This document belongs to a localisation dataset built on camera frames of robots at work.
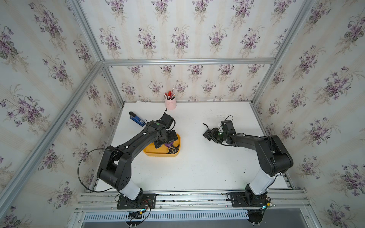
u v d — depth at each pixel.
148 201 0.73
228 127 0.77
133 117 1.05
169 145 0.92
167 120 0.70
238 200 0.72
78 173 0.40
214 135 0.86
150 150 0.93
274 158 0.50
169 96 1.11
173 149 0.88
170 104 1.12
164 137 0.70
